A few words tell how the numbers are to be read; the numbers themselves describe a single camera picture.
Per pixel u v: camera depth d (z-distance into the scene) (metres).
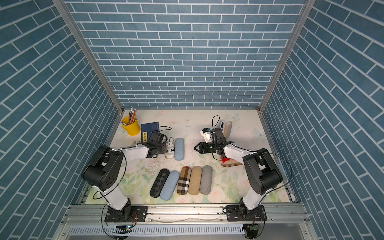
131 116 0.97
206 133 0.85
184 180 0.82
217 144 0.74
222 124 1.08
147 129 1.09
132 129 0.99
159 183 0.81
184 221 0.72
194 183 0.81
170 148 0.94
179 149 0.96
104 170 0.48
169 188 0.79
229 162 0.91
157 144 0.78
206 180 0.82
